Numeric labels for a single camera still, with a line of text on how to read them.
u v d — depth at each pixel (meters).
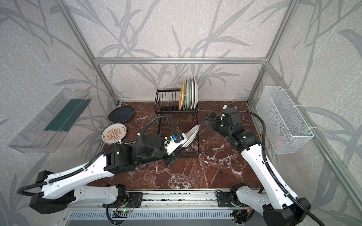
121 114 1.13
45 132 0.63
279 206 0.37
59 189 0.39
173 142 0.48
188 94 0.76
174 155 0.51
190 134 0.59
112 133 1.00
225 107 0.66
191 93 0.76
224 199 0.73
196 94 0.79
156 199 0.76
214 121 0.62
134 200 0.73
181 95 0.78
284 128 0.63
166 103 1.16
